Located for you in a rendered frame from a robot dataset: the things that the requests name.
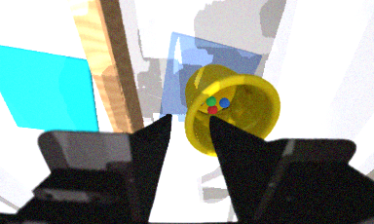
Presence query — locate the yellow cup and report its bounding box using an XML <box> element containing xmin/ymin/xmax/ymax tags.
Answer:
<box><xmin>184</xmin><ymin>64</ymin><xmax>281</xmax><ymax>157</ymax></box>

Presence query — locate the blue marble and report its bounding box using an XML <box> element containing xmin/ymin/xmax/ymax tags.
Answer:
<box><xmin>219</xmin><ymin>97</ymin><xmax>230</xmax><ymax>108</ymax></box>

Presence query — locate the green marble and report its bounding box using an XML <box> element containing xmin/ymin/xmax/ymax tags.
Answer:
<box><xmin>206</xmin><ymin>96</ymin><xmax>216</xmax><ymax>106</ymax></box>

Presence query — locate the red marble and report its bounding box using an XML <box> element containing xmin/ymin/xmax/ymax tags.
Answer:
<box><xmin>207</xmin><ymin>105</ymin><xmax>218</xmax><ymax>114</ymax></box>

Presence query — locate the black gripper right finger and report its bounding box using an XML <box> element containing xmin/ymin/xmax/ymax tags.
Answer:
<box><xmin>209</xmin><ymin>116</ymin><xmax>357</xmax><ymax>221</ymax></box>

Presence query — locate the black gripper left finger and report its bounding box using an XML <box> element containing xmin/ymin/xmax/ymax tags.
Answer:
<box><xmin>36</xmin><ymin>114</ymin><xmax>172</xmax><ymax>222</ymax></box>

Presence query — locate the wooden plank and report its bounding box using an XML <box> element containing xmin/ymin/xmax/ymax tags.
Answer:
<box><xmin>67</xmin><ymin>0</ymin><xmax>144</xmax><ymax>133</ymax></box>

